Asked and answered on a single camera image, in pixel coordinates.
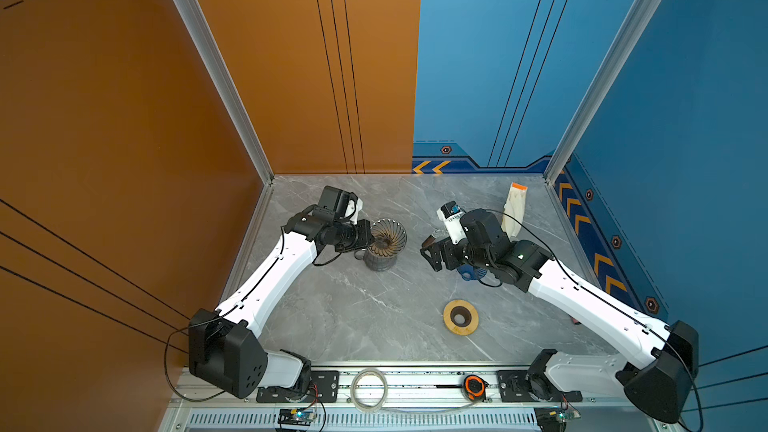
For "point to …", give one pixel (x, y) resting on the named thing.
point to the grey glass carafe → (376, 262)
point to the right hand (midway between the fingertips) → (434, 244)
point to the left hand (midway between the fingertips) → (375, 236)
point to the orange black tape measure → (475, 388)
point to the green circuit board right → (554, 419)
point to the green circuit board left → (296, 416)
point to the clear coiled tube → (365, 372)
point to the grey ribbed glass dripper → (390, 237)
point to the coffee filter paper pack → (514, 206)
